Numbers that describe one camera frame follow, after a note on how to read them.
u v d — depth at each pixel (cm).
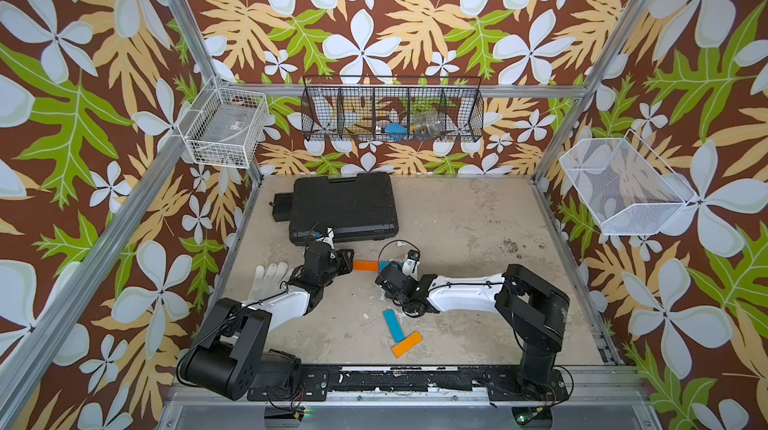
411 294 67
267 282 91
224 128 86
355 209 101
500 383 74
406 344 80
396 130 96
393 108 98
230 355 42
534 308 48
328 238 82
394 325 85
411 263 82
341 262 80
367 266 96
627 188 80
